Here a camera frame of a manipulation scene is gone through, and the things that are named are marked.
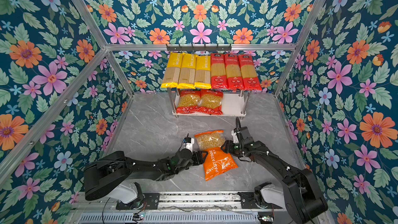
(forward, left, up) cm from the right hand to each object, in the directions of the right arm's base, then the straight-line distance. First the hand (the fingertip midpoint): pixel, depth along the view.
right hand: (224, 148), depth 85 cm
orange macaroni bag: (-7, +4, -2) cm, 9 cm away
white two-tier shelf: (+33, -9, -1) cm, 34 cm away
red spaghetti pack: (+29, +3, +31) cm, 42 cm away
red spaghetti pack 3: (+21, -13, +31) cm, 40 cm away
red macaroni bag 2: (+30, +7, +5) cm, 32 cm away
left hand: (-4, +9, +3) cm, 10 cm away
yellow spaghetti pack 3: (+28, +11, +31) cm, 43 cm away
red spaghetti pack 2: (+27, -5, +31) cm, 42 cm away
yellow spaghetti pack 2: (+27, +20, +31) cm, 46 cm away
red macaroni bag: (+31, +22, +5) cm, 38 cm away
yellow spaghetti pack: (+29, +27, +31) cm, 51 cm away
